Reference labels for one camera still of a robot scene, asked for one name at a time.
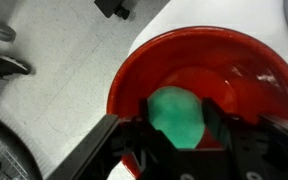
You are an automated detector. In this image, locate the black round wire basket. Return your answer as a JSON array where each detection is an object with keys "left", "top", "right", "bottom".
[{"left": 0, "top": 109, "right": 44, "bottom": 180}]

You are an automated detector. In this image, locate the green round plushie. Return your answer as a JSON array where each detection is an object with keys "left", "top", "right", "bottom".
[{"left": 147, "top": 85, "right": 207, "bottom": 150}]

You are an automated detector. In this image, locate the orange bowl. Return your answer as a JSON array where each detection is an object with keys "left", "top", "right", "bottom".
[{"left": 106, "top": 25, "right": 288, "bottom": 179}]

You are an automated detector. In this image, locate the black wheeled stand foot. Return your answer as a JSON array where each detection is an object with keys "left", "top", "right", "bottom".
[{"left": 93, "top": 0, "right": 131, "bottom": 20}]

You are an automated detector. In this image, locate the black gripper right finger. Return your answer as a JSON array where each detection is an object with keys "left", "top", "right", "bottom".
[{"left": 201, "top": 97, "right": 262, "bottom": 180}]

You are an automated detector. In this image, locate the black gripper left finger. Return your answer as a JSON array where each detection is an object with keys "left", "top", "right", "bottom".
[{"left": 118, "top": 97, "right": 182, "bottom": 180}]

